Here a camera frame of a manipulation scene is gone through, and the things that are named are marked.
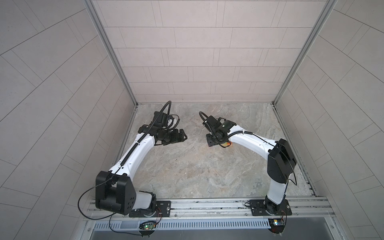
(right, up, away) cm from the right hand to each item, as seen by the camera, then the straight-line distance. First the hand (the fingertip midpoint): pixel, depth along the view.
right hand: (210, 142), depth 87 cm
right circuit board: (+30, -34, -18) cm, 49 cm away
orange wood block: (+8, +2, -16) cm, 18 cm away
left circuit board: (-29, -32, -22) cm, 49 cm away
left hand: (-14, +5, -7) cm, 17 cm away
